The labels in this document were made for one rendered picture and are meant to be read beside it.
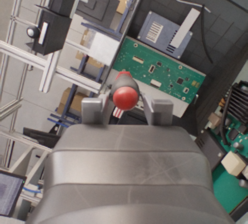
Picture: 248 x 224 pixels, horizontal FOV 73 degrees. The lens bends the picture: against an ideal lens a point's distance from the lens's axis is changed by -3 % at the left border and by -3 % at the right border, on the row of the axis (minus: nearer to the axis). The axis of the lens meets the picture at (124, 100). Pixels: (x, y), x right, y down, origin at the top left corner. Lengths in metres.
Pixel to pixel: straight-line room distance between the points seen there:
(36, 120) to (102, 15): 4.16
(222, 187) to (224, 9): 0.27
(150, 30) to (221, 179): 0.25
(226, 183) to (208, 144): 0.06
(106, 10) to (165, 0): 1.86
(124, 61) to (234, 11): 0.20
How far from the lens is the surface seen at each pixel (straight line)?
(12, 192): 1.47
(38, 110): 5.45
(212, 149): 0.29
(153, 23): 0.31
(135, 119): 0.53
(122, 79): 0.15
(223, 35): 0.36
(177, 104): 0.34
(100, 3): 2.15
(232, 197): 0.26
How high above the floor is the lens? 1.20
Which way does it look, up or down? 8 degrees down
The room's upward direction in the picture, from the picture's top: 66 degrees counter-clockwise
